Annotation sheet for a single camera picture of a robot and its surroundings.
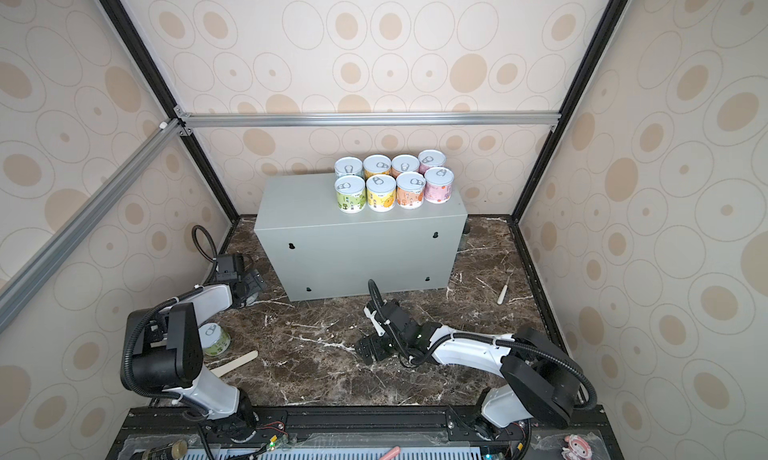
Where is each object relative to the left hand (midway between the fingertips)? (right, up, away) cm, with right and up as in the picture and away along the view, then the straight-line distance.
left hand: (252, 278), depth 95 cm
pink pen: (+45, -38, -26) cm, 64 cm away
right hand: (+38, -17, -12) cm, 44 cm away
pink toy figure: (+87, -36, -27) cm, 98 cm away
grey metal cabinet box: (+22, +10, -19) cm, 31 cm away
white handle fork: (+82, -4, +4) cm, 82 cm away
